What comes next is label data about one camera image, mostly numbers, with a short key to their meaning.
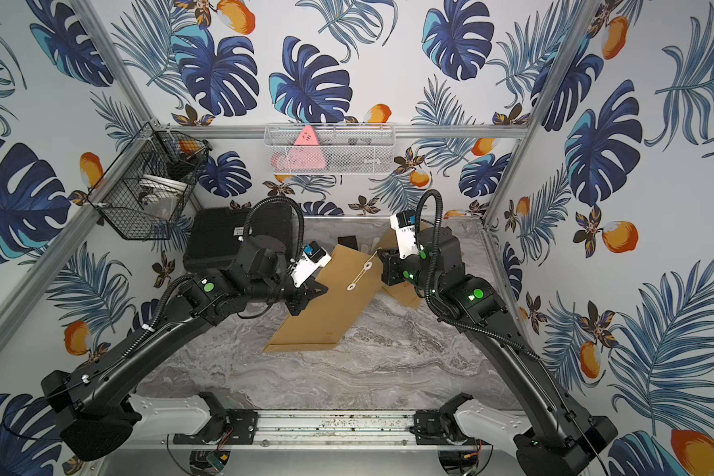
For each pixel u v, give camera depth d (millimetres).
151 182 781
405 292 997
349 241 1094
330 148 925
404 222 558
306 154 900
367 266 698
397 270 577
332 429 761
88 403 382
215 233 1127
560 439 371
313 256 565
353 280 711
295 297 584
